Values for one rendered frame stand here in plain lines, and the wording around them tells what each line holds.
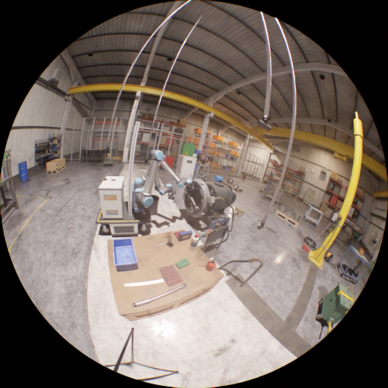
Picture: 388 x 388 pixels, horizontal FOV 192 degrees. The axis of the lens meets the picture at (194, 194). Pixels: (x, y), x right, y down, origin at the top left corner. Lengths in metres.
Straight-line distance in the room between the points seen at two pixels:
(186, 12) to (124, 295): 8.32
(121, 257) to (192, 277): 0.67
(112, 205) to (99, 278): 1.04
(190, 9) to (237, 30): 2.36
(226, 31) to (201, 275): 8.34
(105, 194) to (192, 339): 2.00
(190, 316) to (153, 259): 0.79
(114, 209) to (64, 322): 1.76
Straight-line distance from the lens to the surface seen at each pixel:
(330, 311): 2.56
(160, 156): 1.45
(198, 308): 1.53
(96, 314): 1.60
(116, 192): 1.70
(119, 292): 1.06
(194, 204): 2.14
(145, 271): 1.11
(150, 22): 8.17
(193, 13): 7.49
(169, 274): 1.08
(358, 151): 4.07
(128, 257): 1.20
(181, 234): 1.30
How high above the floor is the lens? 1.44
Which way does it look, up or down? 20 degrees down
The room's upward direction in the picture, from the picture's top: 13 degrees clockwise
